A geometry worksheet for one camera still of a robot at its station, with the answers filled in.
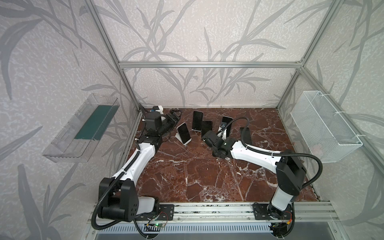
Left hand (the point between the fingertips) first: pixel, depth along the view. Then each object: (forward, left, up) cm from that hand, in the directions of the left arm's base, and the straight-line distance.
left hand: (183, 110), depth 79 cm
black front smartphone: (+4, -43, -30) cm, 52 cm away
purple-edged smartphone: (+11, -7, -23) cm, 26 cm away
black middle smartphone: (+11, -14, -29) cm, 34 cm away
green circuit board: (-49, +10, -28) cm, 57 cm away
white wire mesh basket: (-20, -63, +6) cm, 67 cm away
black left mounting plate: (-44, +7, -27) cm, 52 cm away
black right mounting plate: (-43, -43, -27) cm, 67 cm away
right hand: (-5, -20, -15) cm, 26 cm away
